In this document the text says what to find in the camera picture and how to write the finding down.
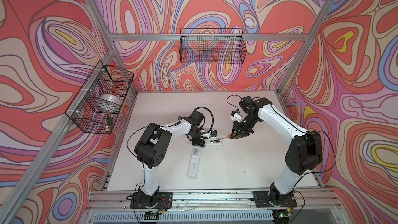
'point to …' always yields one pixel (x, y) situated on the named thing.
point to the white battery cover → (228, 142)
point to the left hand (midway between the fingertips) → (204, 138)
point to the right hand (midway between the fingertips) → (235, 140)
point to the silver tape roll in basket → (109, 102)
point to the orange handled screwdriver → (229, 136)
